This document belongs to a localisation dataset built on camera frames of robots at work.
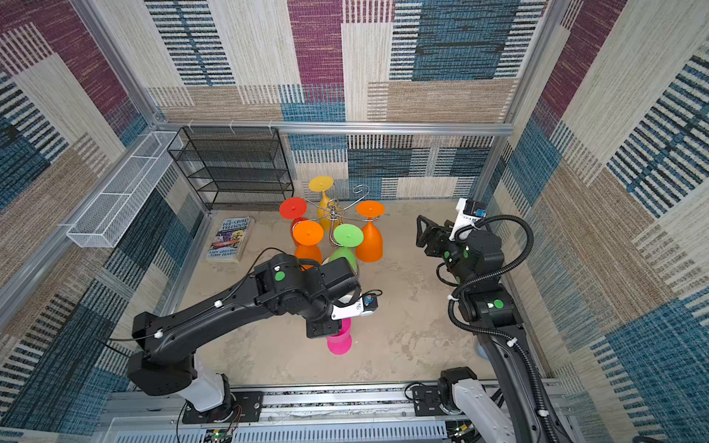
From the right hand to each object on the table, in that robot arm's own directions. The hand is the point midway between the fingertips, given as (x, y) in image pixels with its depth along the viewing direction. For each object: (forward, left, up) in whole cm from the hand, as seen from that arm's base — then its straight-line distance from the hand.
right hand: (433, 225), depth 68 cm
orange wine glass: (+2, +15, -13) cm, 20 cm away
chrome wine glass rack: (+7, +24, -2) cm, 25 cm away
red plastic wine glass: (+8, +35, -1) cm, 36 cm away
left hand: (-19, +23, -11) cm, 32 cm away
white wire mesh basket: (+3, +83, 0) cm, 83 cm away
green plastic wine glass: (-2, +21, -2) cm, 21 cm away
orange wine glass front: (-1, +31, -1) cm, 31 cm away
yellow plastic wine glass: (+8, +26, -2) cm, 28 cm away
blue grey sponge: (-20, -16, -34) cm, 42 cm away
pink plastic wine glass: (-18, +24, -32) cm, 44 cm away
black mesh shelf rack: (+44, +66, -15) cm, 81 cm away
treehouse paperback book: (+22, +67, -31) cm, 77 cm away
